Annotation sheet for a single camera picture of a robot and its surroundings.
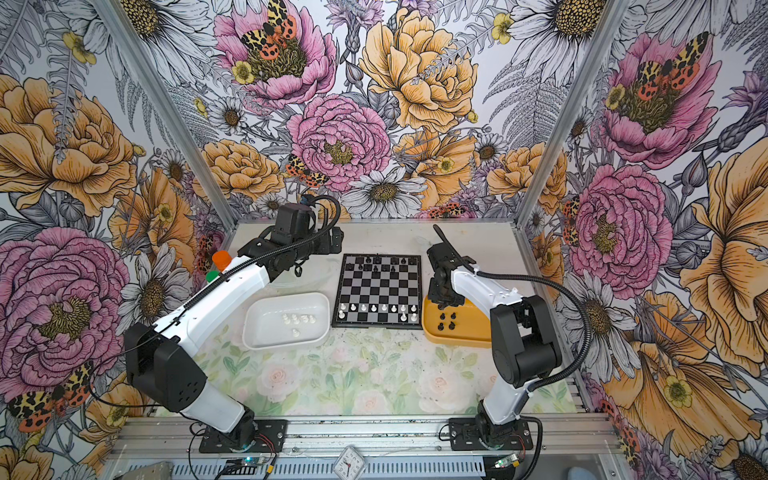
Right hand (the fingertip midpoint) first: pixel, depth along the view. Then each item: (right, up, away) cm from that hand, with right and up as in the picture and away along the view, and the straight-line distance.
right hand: (444, 306), depth 92 cm
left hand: (-34, +19, -9) cm, 40 cm away
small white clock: (-25, -32, -23) cm, 46 cm away
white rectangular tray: (-50, -4, 0) cm, 50 cm away
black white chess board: (-20, +3, +8) cm, 22 cm away
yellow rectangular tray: (+6, -6, +1) cm, 8 cm away
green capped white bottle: (-80, +8, +18) cm, 83 cm away
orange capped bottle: (-70, +14, +5) cm, 71 cm away
